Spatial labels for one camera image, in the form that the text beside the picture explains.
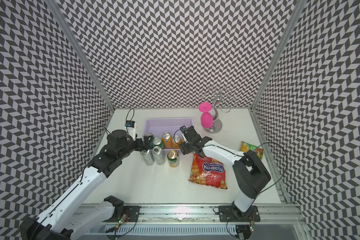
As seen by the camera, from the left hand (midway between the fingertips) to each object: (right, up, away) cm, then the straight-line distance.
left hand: (144, 137), depth 77 cm
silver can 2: (+7, -11, +4) cm, 13 cm away
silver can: (+1, -11, +4) cm, 12 cm away
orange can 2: (+16, -4, +13) cm, 21 cm away
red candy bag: (+34, -20, +5) cm, 40 cm away
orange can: (+10, -2, +14) cm, 17 cm away
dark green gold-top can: (+15, -13, +6) cm, 21 cm away
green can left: (-1, 0, +14) cm, 14 cm away
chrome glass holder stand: (+42, +22, +5) cm, 48 cm away
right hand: (+23, -6, +13) cm, 27 cm away
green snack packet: (+60, -8, +17) cm, 63 cm away
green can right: (+4, -4, +10) cm, 12 cm away
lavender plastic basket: (+1, +4, +30) cm, 30 cm away
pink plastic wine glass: (+34, +10, +13) cm, 38 cm away
